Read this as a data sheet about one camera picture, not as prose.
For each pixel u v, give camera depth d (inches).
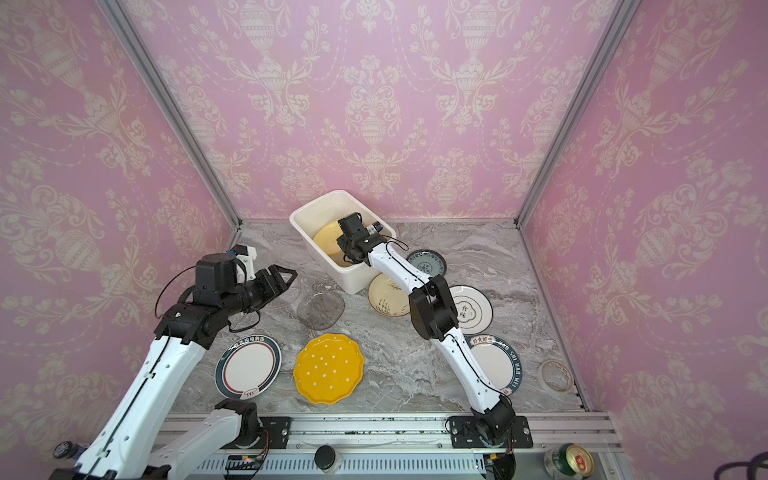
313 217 41.1
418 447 28.8
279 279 25.5
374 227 37.2
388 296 39.1
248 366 33.8
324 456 25.0
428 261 41.6
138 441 15.4
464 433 28.8
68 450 21.7
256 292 24.9
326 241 43.7
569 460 24.4
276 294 25.1
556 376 32.8
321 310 38.2
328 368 33.0
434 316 25.3
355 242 30.5
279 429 29.3
